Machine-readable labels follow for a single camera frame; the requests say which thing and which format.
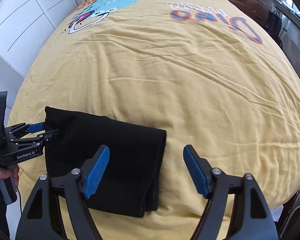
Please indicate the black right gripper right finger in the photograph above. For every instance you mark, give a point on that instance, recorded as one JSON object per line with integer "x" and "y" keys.
{"x": 251, "y": 217}

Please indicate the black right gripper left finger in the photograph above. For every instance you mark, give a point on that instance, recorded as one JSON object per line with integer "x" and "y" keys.
{"x": 42, "y": 218}

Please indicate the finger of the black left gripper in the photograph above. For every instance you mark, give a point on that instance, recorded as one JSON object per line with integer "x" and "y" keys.
{"x": 39, "y": 140}
{"x": 23, "y": 129}

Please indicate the black pants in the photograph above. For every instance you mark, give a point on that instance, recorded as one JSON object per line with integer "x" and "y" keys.
{"x": 126, "y": 160}

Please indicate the person's left hand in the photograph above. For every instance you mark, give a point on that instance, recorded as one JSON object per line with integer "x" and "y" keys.
{"x": 5, "y": 174}

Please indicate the white wardrobe cabinets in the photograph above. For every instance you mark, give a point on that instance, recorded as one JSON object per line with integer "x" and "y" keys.
{"x": 25, "y": 25}

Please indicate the yellow printed duvet cover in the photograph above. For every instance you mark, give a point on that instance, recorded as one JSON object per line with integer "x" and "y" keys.
{"x": 201, "y": 70}

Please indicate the black bag by dresser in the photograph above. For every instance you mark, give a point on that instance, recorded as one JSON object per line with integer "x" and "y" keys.
{"x": 273, "y": 26}

